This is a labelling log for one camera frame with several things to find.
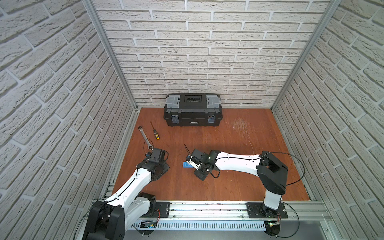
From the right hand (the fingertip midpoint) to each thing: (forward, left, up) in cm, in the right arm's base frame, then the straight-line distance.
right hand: (201, 172), depth 85 cm
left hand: (+5, +20, +2) cm, 21 cm away
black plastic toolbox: (+36, +3, +16) cm, 39 cm away
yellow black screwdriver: (+31, +31, -1) cm, 44 cm away
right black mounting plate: (-21, -28, -2) cm, 35 cm away
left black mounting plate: (-18, +21, -1) cm, 28 cm away
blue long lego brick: (+2, +8, +9) cm, 12 cm away
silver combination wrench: (+20, +33, -1) cm, 38 cm away
